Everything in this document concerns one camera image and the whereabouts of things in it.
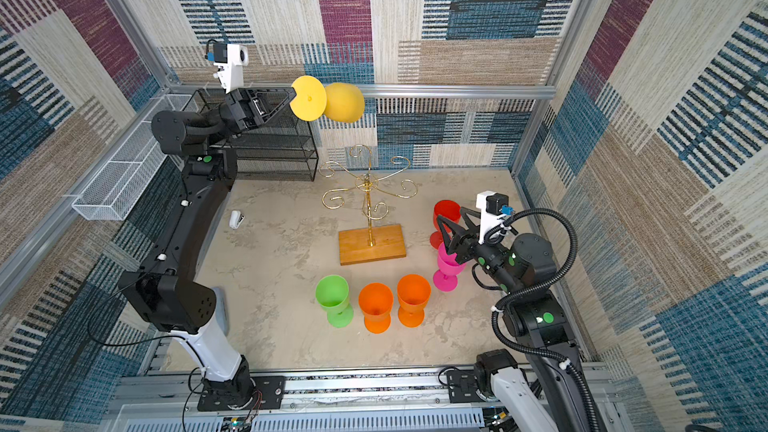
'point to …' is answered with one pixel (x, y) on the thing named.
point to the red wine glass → (446, 208)
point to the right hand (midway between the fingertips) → (449, 219)
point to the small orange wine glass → (377, 303)
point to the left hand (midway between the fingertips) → (295, 96)
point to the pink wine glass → (446, 278)
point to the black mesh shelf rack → (283, 146)
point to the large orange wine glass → (413, 292)
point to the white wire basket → (113, 194)
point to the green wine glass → (332, 293)
